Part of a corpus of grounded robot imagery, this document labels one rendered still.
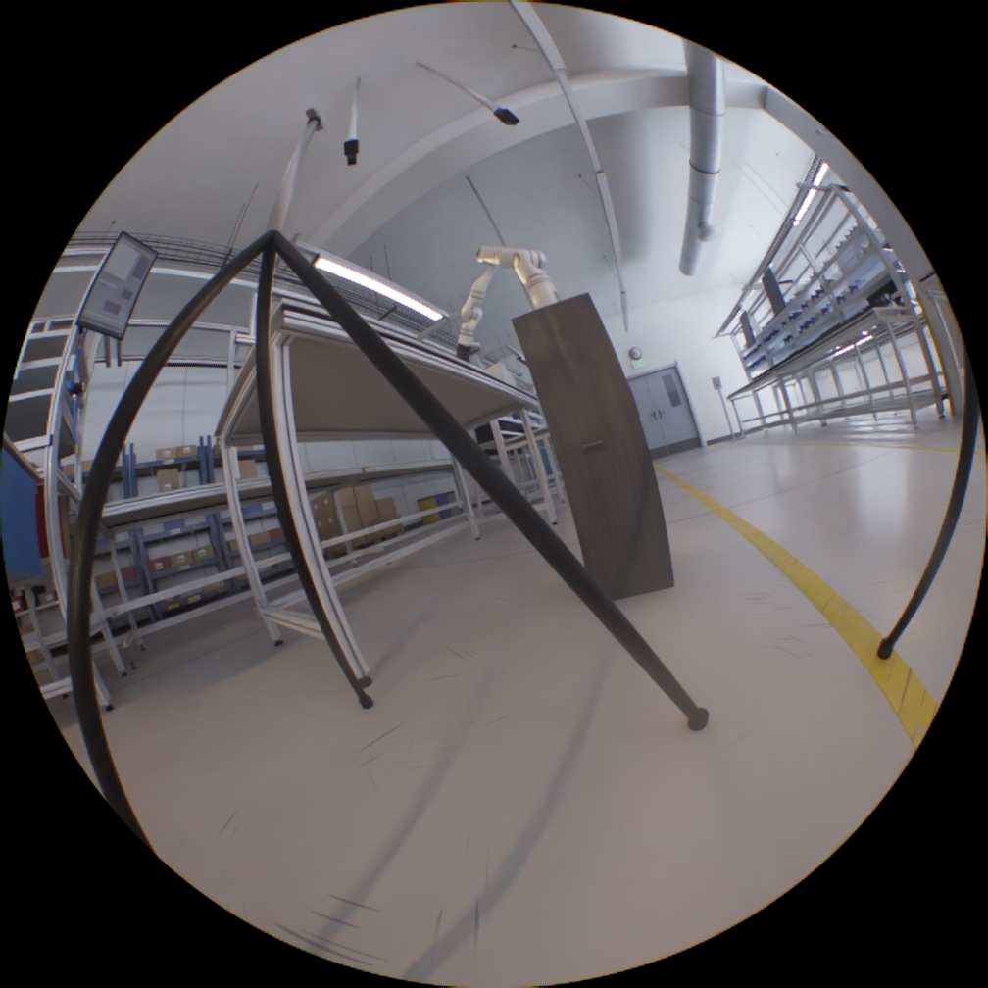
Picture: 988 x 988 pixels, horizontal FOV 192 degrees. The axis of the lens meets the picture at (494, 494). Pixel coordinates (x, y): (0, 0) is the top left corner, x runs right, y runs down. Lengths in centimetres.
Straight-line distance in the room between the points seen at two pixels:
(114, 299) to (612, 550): 218
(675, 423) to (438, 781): 749
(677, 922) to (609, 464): 85
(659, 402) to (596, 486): 685
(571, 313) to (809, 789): 104
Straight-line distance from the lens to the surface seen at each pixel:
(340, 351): 108
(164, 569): 437
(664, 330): 804
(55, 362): 204
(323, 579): 75
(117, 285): 182
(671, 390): 766
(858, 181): 392
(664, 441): 749
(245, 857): 61
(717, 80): 382
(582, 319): 86
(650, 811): 42
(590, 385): 79
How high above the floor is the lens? 39
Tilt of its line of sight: 1 degrees down
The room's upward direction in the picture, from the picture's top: 16 degrees counter-clockwise
